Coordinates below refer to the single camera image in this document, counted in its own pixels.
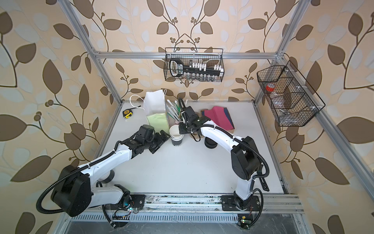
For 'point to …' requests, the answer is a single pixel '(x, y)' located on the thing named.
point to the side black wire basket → (292, 102)
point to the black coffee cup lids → (210, 144)
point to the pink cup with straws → (174, 114)
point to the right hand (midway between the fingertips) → (181, 128)
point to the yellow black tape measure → (127, 112)
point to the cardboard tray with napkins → (219, 116)
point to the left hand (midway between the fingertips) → (165, 138)
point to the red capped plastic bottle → (270, 87)
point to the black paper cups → (177, 138)
